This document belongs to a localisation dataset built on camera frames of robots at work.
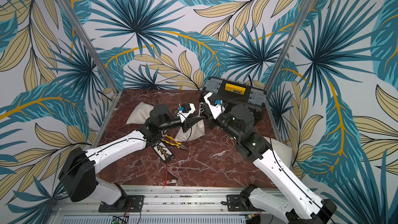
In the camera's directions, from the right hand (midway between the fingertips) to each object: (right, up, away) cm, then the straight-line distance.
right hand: (192, 110), depth 60 cm
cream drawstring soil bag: (+1, -11, +18) cm, 21 cm away
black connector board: (-18, -24, +29) cm, 42 cm away
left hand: (+3, -3, +12) cm, 12 cm away
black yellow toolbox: (+22, +9, +36) cm, 43 cm away
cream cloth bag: (-35, -3, +38) cm, 51 cm away
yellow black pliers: (-10, -21, +31) cm, 39 cm away
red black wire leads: (-15, -39, +20) cm, 46 cm away
